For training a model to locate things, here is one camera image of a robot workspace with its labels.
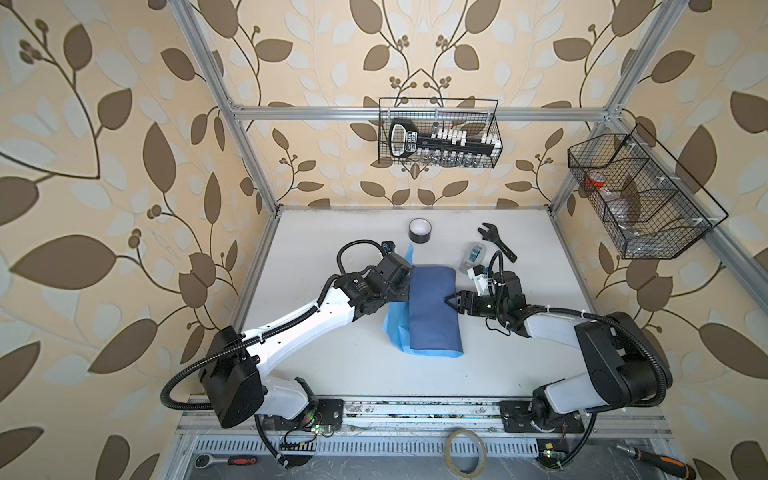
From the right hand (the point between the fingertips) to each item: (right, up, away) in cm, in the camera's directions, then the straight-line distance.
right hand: (453, 304), depth 90 cm
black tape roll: (-9, +23, +23) cm, 33 cm away
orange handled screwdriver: (+43, -31, -23) cm, 57 cm away
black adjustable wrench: (+19, +22, +22) cm, 36 cm away
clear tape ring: (-5, -30, -24) cm, 39 cm away
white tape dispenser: (+9, +15, +12) cm, 21 cm away
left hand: (-15, +8, -11) cm, 20 cm away
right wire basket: (+47, +30, -13) cm, 57 cm away
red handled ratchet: (-62, -31, -22) cm, 72 cm away
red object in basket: (+43, +38, -1) cm, 57 cm away
